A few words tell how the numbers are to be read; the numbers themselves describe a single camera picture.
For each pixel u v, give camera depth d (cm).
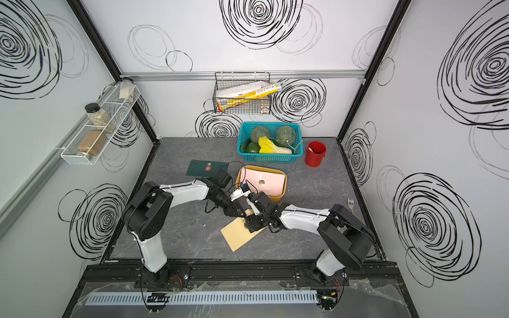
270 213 68
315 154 101
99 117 71
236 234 84
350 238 45
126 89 87
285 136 108
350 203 94
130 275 72
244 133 116
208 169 105
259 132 109
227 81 94
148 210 50
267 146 104
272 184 95
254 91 85
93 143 67
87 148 65
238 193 82
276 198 88
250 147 106
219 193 76
